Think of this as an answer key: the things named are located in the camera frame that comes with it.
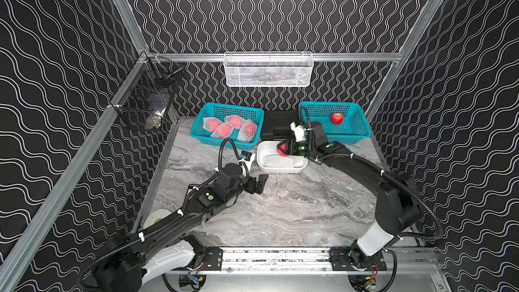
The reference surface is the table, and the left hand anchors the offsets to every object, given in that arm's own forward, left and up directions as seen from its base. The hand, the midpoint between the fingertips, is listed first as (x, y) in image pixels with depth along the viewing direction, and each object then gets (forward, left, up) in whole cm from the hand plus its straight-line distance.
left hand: (258, 169), depth 77 cm
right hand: (+14, -10, -3) cm, 18 cm away
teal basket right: (+46, -47, -18) cm, 68 cm away
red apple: (+10, -9, 0) cm, 13 cm away
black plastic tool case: (+36, -7, -13) cm, 39 cm away
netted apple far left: (+34, +29, -13) cm, 47 cm away
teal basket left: (+37, +9, -12) cm, 40 cm away
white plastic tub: (+21, -3, -15) cm, 26 cm away
